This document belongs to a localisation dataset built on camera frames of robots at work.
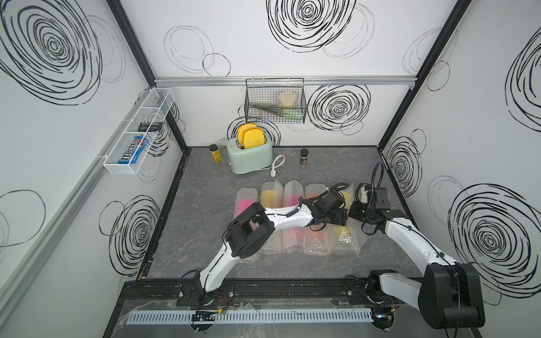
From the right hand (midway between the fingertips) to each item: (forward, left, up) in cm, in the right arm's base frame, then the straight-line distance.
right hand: (354, 209), depth 88 cm
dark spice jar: (+29, +19, 0) cm, 35 cm away
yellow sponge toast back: (+32, +50, +16) cm, 61 cm away
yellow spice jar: (+30, +65, +1) cm, 72 cm away
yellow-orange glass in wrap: (+5, +35, +1) cm, 35 cm away
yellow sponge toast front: (+29, +44, +14) cm, 55 cm away
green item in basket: (+37, +26, +21) cm, 50 cm away
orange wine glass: (-14, +17, 0) cm, 22 cm away
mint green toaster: (+25, +50, +1) cm, 55 cm away
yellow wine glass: (-12, +7, +1) cm, 14 cm away
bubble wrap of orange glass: (+9, +18, 0) cm, 20 cm away
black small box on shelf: (+17, +79, +29) cm, 86 cm away
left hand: (-3, +5, -2) cm, 6 cm away
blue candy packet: (+4, +82, +29) cm, 87 cm away
